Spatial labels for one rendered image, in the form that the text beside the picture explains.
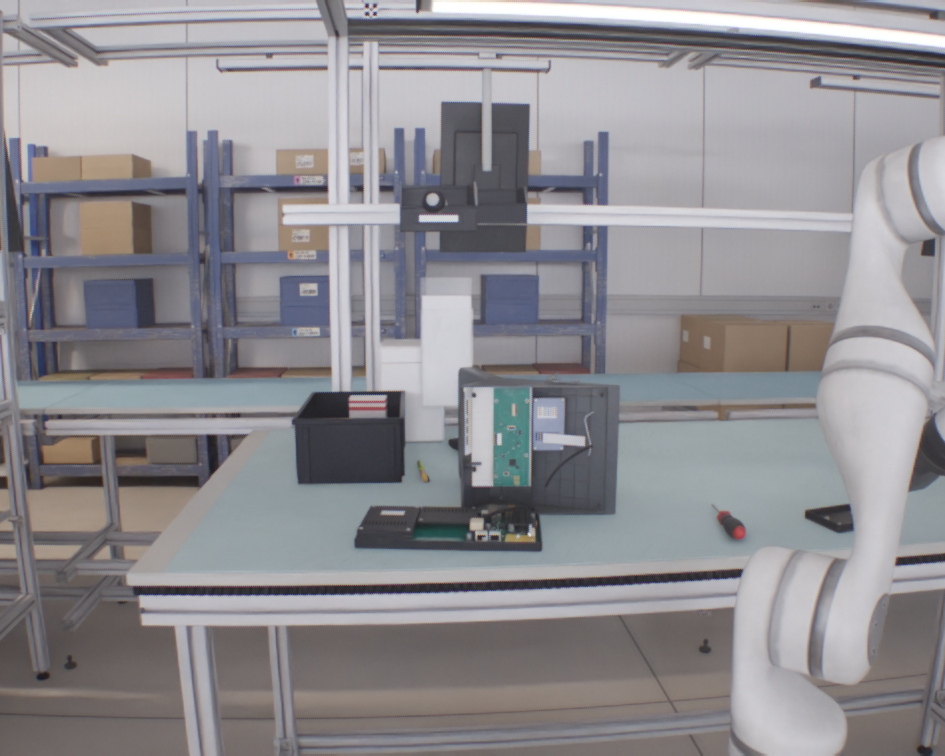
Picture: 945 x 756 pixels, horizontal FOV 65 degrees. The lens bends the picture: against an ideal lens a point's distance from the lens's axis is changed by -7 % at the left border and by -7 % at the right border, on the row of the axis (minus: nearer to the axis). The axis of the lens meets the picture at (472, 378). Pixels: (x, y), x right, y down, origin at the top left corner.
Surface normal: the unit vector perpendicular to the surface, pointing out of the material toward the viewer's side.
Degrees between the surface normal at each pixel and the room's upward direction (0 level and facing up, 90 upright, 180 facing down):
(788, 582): 43
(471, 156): 98
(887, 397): 59
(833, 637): 79
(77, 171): 90
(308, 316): 90
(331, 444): 90
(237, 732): 0
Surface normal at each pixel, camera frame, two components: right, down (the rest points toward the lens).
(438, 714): 0.00, -0.99
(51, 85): 0.08, 0.15
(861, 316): -0.66, -0.58
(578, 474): -0.40, 0.14
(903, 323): 0.03, -0.61
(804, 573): -0.35, -0.77
